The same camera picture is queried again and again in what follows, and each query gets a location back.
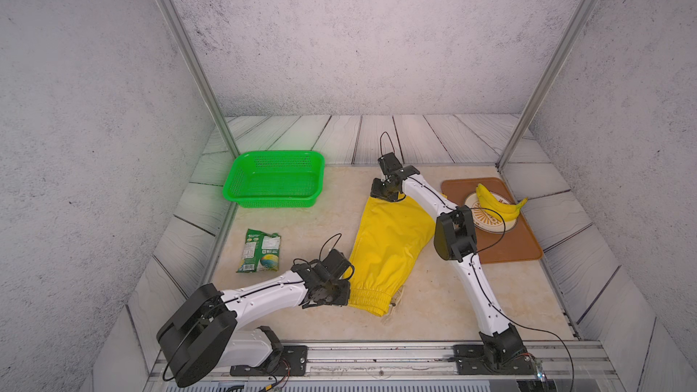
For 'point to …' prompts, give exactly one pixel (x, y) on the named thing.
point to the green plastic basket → (275, 179)
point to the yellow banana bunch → (496, 207)
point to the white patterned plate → (485, 220)
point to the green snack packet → (261, 252)
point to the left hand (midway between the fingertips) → (351, 302)
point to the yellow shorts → (392, 237)
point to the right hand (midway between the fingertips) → (373, 192)
